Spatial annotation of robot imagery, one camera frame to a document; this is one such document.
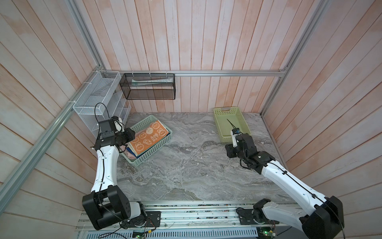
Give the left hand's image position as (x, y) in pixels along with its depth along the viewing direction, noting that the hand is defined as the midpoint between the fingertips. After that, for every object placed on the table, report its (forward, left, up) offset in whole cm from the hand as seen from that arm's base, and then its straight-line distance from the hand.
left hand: (133, 135), depth 81 cm
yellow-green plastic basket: (+32, -63, -22) cm, 74 cm away
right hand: (-3, -54, -4) cm, 54 cm away
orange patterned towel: (+9, -4, -14) cm, 17 cm away
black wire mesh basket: (+41, -2, +4) cm, 41 cm away
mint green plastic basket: (-8, 0, -16) cm, 18 cm away
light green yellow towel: (+3, +8, -15) cm, 17 cm away
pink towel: (-3, +7, -15) cm, 17 cm away
